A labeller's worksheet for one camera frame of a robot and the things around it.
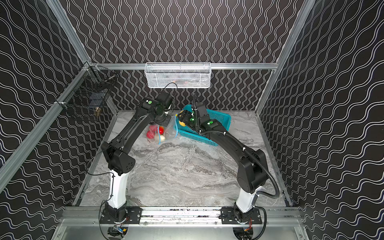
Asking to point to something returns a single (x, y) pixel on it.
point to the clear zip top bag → (159, 134)
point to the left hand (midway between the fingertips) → (166, 121)
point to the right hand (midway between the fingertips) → (181, 118)
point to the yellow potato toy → (182, 123)
